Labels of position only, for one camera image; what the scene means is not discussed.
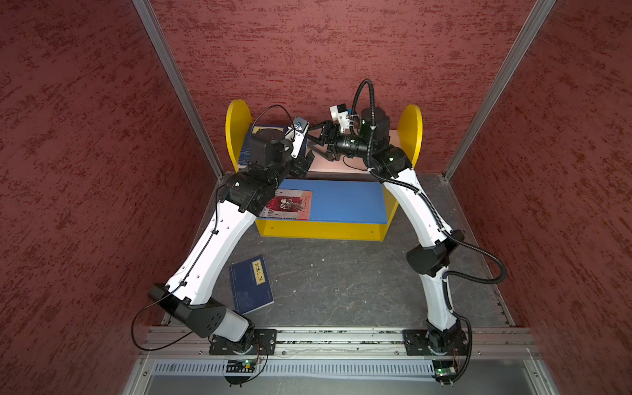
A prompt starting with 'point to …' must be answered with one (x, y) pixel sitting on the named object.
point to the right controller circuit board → (443, 370)
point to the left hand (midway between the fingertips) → (293, 148)
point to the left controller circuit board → (241, 366)
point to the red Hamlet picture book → (291, 204)
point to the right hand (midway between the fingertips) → (304, 142)
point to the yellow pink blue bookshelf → (347, 202)
